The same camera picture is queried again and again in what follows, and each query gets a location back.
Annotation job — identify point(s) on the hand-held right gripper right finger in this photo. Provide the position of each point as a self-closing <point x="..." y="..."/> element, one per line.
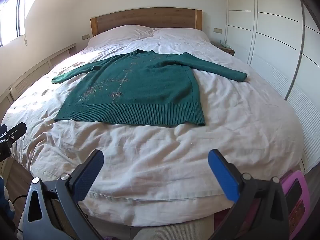
<point x="223" y="177"/>

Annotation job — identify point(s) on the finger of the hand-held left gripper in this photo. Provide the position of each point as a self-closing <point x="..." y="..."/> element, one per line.
<point x="17" y="131"/>

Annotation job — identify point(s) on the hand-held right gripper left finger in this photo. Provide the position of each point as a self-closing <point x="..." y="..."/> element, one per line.
<point x="87" y="177"/>

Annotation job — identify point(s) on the green knitted sweater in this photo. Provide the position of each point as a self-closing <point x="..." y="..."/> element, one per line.
<point x="150" y="92"/>

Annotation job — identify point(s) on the dark blue cloth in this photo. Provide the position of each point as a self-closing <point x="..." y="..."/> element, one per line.
<point x="5" y="200"/>

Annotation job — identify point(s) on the bed with white duvet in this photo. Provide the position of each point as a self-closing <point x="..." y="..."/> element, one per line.
<point x="150" y="155"/>

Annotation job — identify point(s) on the grey rug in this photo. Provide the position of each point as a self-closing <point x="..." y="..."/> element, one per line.
<point x="175" y="230"/>

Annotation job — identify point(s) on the pink case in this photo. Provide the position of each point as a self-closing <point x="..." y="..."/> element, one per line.
<point x="303" y="195"/>

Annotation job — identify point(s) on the window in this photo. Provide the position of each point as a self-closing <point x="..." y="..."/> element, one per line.
<point x="11" y="22"/>

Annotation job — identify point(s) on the wooden nightstand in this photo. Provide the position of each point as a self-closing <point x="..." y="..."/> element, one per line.
<point x="227" y="50"/>

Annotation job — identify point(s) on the white wardrobe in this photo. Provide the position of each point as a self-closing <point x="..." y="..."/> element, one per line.
<point x="275" y="42"/>

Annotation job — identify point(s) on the white pillow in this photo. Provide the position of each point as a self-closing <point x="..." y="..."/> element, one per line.
<point x="180" y="33"/>
<point x="125" y="33"/>

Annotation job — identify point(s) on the wooden headboard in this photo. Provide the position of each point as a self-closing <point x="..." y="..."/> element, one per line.
<point x="147" y="17"/>

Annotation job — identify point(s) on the wall socket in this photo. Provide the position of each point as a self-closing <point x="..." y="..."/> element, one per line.
<point x="85" y="37"/>
<point x="217" y="30"/>

